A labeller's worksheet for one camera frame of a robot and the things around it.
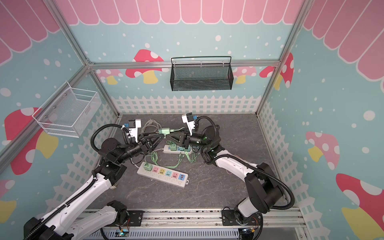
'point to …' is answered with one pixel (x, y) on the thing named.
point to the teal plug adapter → (180, 148)
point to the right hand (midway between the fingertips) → (167, 136)
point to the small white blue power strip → (166, 149)
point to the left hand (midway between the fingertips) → (164, 138)
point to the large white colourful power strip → (168, 176)
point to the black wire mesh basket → (204, 73)
